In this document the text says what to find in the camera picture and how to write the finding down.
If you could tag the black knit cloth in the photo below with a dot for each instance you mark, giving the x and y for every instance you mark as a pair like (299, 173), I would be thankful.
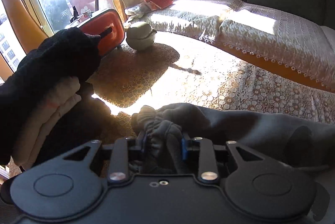
(47, 61)

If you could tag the red book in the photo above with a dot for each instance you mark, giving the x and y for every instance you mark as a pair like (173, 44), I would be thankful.
(161, 0)

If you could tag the cream folded cloth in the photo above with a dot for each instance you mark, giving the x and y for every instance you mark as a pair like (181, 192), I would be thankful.
(52, 114)

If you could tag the pale green round pouch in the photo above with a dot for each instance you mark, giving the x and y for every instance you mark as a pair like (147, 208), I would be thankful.
(140, 35)

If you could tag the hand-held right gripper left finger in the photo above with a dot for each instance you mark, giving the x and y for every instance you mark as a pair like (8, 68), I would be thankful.
(142, 141)

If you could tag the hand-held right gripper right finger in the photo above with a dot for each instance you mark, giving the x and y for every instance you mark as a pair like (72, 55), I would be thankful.
(184, 146)

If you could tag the grey dotted pants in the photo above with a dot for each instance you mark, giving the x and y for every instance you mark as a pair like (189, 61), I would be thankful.
(235, 124)

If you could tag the cream lace sofa cover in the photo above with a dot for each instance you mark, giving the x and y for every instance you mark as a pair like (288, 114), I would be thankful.
(261, 30)

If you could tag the orange box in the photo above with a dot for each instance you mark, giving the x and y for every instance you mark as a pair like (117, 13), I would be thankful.
(110, 32)

